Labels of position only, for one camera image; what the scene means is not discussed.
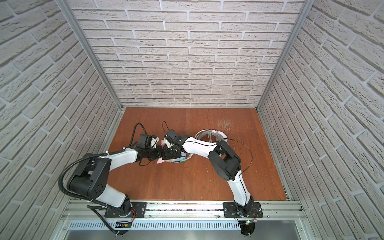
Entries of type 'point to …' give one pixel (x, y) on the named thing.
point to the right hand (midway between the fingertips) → (165, 156)
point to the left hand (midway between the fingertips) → (167, 151)
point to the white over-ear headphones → (220, 135)
